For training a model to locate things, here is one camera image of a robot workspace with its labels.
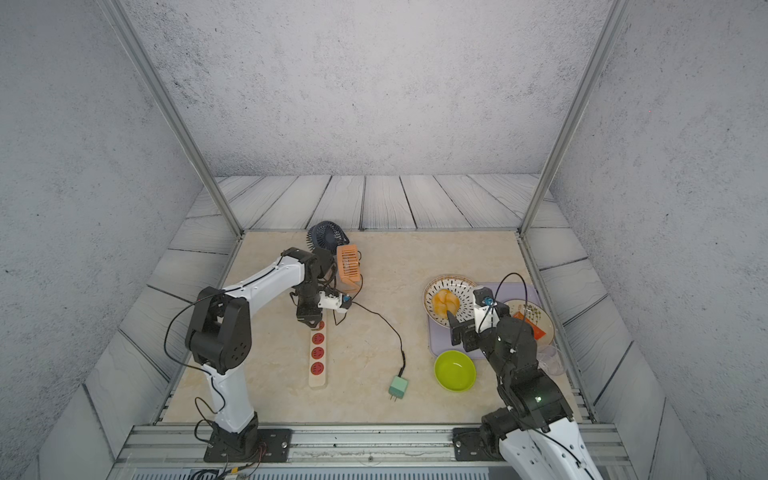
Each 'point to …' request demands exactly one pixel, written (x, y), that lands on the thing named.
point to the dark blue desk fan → (327, 234)
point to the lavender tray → (440, 340)
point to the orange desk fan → (349, 265)
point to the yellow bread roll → (446, 300)
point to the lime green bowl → (455, 370)
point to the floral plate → (536, 315)
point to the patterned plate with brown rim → (460, 285)
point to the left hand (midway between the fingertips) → (317, 316)
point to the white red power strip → (318, 356)
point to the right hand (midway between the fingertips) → (470, 306)
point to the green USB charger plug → (398, 387)
